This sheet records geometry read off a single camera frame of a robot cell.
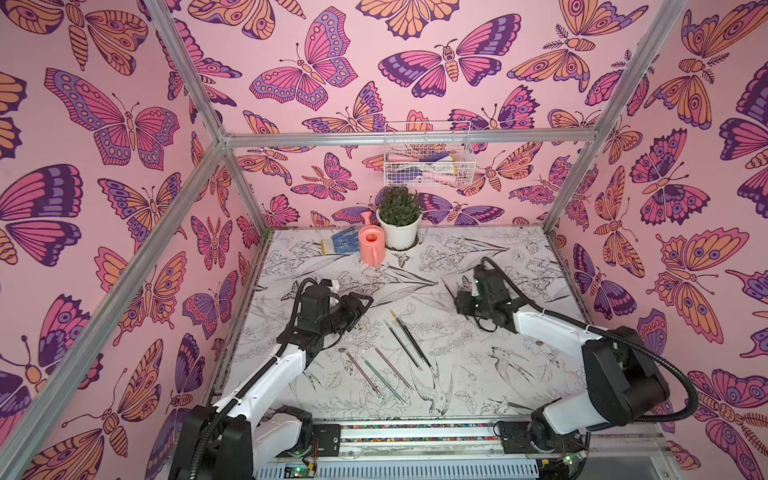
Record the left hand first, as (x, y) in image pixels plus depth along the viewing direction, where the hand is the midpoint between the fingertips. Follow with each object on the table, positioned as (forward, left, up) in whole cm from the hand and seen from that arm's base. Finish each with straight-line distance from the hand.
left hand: (373, 302), depth 82 cm
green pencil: (-16, -3, -16) cm, 23 cm away
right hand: (+6, -27, -9) cm, 29 cm away
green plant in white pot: (+34, -7, +1) cm, 34 cm away
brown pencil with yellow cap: (-5, -12, -15) cm, 20 cm away
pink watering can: (+26, +2, -5) cm, 27 cm away
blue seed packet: (+36, +13, -15) cm, 41 cm away
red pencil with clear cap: (-12, -5, -16) cm, 20 cm away
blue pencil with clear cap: (-7, -9, -16) cm, 19 cm away
